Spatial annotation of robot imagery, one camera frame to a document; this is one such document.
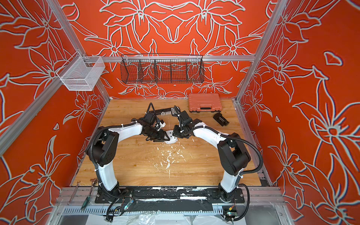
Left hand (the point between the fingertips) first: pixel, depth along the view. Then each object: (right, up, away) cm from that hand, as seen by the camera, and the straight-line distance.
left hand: (167, 138), depth 91 cm
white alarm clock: (+4, -1, -1) cm, 4 cm away
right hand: (+4, +5, -3) cm, 7 cm away
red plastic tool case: (+29, +26, +21) cm, 44 cm away
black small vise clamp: (+40, +12, +12) cm, 43 cm away
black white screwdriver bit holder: (-3, +18, +19) cm, 26 cm away
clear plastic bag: (-8, -35, -24) cm, 43 cm away
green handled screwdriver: (-40, -28, -20) cm, 53 cm away
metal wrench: (-50, -27, -17) cm, 59 cm away
